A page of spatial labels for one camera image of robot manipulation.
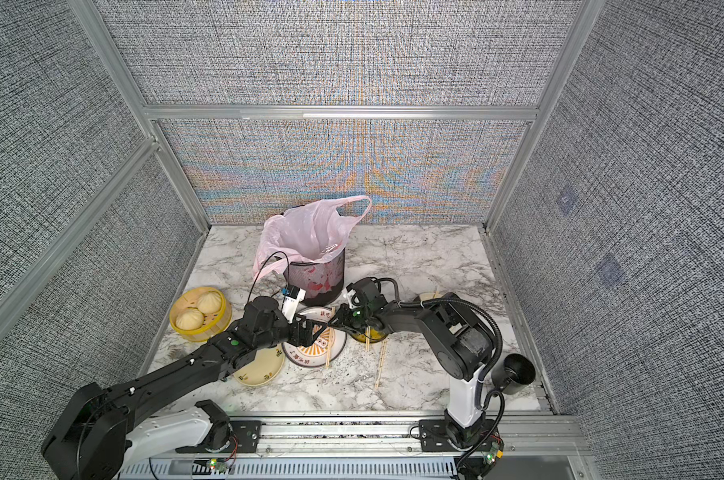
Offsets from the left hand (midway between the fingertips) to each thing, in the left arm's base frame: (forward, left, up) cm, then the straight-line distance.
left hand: (321, 320), depth 81 cm
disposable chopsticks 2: (-2, -2, -10) cm, 11 cm away
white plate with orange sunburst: (-3, 0, -12) cm, 12 cm away
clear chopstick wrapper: (+23, -1, +3) cm, 23 cm away
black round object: (-13, -52, -10) cm, 55 cm away
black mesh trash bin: (+11, 0, +2) cm, 11 cm away
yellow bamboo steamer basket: (+4, +33, -9) cm, 34 cm away
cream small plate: (-9, +15, -9) cm, 20 cm away
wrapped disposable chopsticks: (-8, -16, -12) cm, 22 cm away
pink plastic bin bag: (+27, +4, +6) cm, 28 cm away
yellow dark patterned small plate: (0, -15, -11) cm, 19 cm away
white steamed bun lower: (+5, +40, -6) cm, 40 cm away
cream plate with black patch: (+13, -33, -11) cm, 37 cm away
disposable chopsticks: (-2, -13, -10) cm, 16 cm away
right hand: (+5, -1, -7) cm, 9 cm away
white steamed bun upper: (+10, +35, -5) cm, 37 cm away
